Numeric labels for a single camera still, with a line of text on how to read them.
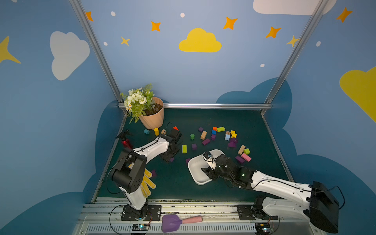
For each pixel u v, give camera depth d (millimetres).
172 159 923
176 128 1100
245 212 747
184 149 984
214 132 1056
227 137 1042
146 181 841
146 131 1052
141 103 861
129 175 464
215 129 1081
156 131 1042
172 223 719
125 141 908
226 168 587
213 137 1042
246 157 955
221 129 1104
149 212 738
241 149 984
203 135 1042
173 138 699
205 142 1019
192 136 1040
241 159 936
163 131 1081
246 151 960
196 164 906
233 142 1013
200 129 1093
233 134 1046
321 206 413
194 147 984
